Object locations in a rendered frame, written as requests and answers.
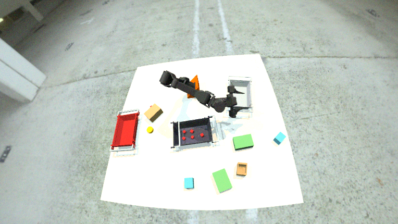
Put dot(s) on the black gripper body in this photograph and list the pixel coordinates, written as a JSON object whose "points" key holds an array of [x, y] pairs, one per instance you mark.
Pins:
{"points": [[232, 112]]}

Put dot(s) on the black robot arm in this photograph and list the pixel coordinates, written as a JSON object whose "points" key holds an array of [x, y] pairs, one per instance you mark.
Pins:
{"points": [[204, 97]]}

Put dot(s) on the blue block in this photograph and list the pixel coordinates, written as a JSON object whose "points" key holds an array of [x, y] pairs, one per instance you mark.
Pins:
{"points": [[189, 183], [279, 138]]}

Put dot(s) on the light green rectangular block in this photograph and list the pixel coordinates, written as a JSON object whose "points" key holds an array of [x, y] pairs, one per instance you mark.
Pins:
{"points": [[242, 142], [222, 180]]}

